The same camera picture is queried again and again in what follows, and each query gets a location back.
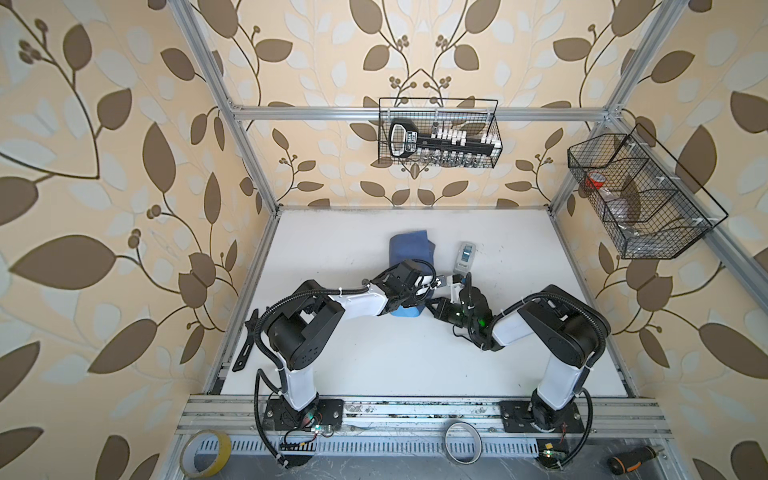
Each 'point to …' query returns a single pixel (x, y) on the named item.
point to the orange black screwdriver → (630, 460)
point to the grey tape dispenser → (464, 257)
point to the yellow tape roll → (224, 455)
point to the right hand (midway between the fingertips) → (425, 303)
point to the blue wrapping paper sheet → (410, 246)
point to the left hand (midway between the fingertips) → (410, 273)
